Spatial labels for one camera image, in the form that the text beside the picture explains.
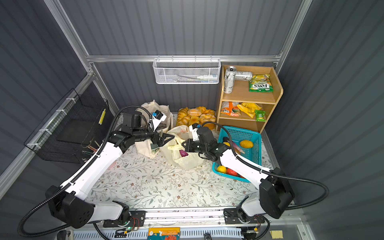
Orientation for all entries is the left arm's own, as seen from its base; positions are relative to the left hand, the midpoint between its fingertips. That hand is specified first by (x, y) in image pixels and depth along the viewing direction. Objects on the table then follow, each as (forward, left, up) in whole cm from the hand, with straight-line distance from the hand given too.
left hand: (169, 130), depth 74 cm
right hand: (-4, -6, -9) cm, 12 cm away
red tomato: (-14, -32, -21) cm, 41 cm away
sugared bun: (+33, -14, -20) cm, 41 cm away
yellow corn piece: (+4, -47, -22) cm, 52 cm away
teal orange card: (-40, +4, -28) cm, 49 cm away
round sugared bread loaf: (+27, -24, -20) cm, 42 cm away
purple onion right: (0, -6, -22) cm, 23 cm away
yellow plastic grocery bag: (-4, +1, -13) cm, 14 cm away
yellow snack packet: (+22, -50, -7) cm, 55 cm away
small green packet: (+16, -56, -9) cm, 59 cm away
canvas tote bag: (+5, +17, -23) cm, 29 cm away
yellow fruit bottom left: (-12, -28, -22) cm, 38 cm away
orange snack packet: (+23, -38, -8) cm, 45 cm away
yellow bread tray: (+40, -23, -25) cm, 52 cm away
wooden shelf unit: (+23, -47, +4) cm, 52 cm away
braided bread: (+32, -6, -24) cm, 41 cm away
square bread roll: (+28, -14, -23) cm, 39 cm away
